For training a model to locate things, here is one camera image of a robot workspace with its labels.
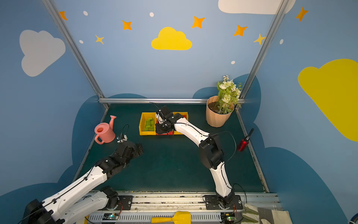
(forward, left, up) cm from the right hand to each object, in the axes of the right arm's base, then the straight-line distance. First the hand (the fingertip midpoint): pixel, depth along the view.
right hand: (159, 129), depth 90 cm
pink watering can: (-4, +36, -1) cm, 36 cm away
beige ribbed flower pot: (+12, -37, -1) cm, 38 cm away
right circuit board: (-44, -42, -14) cm, 63 cm away
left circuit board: (-48, +19, -12) cm, 53 cm away
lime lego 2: (+8, +13, -11) cm, 18 cm away
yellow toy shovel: (-46, -17, -11) cm, 50 cm away
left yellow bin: (+17, +16, -9) cm, 24 cm away
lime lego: (+8, +8, -11) cm, 16 cm away
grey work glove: (-42, -54, -12) cm, 70 cm away
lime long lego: (+12, +10, -9) cm, 18 cm away
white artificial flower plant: (+19, -44, +15) cm, 51 cm away
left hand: (-14, +10, 0) cm, 17 cm away
